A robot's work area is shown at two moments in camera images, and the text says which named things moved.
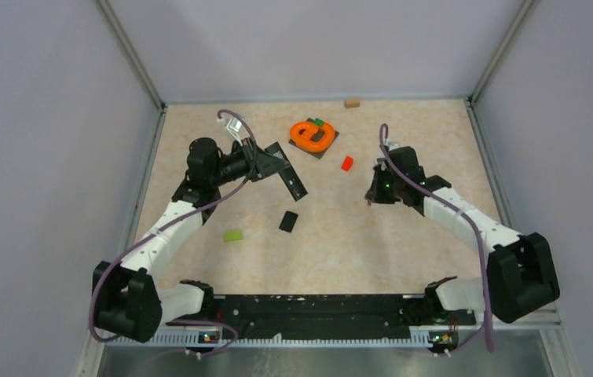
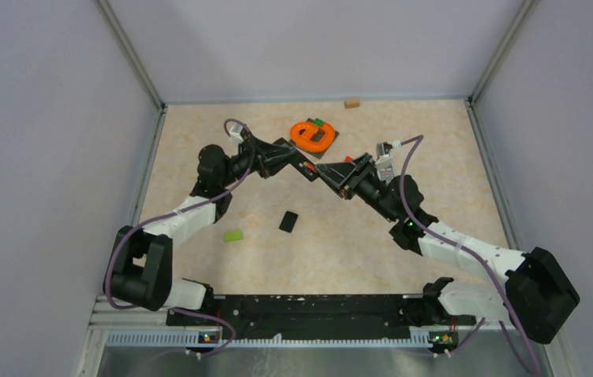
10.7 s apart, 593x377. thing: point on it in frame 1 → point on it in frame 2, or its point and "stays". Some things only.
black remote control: [288, 176] → [284, 151]
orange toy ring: [304, 140] stays
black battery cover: [289, 221] stays
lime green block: [232, 236] stays
